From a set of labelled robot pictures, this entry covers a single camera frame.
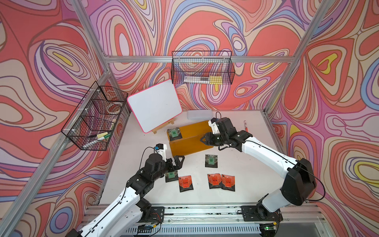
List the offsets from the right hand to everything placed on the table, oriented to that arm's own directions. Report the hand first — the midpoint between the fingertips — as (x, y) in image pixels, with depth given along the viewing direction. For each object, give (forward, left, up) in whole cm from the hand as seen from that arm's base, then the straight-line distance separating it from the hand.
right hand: (203, 143), depth 81 cm
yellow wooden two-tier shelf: (+4, +7, -3) cm, 9 cm away
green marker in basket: (-1, +50, +11) cm, 51 cm away
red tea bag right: (-16, -14, -17) cm, 27 cm away
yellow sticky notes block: (+35, -10, +17) cm, 41 cm away
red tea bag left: (-16, +11, -17) cm, 26 cm away
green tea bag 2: (-12, +20, -16) cm, 28 cm away
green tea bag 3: (-2, -5, -17) cm, 18 cm away
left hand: (-9, +13, -1) cm, 16 cm away
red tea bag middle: (-15, -6, -17) cm, 23 cm away
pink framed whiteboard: (+31, +30, +2) cm, 44 cm away
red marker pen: (+22, -35, -16) cm, 44 cm away
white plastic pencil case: (+41, -1, -19) cm, 45 cm away
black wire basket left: (+4, +58, +13) cm, 60 cm away
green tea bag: (+9, +17, -2) cm, 19 cm away
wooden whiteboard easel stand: (+21, +33, -12) cm, 41 cm away
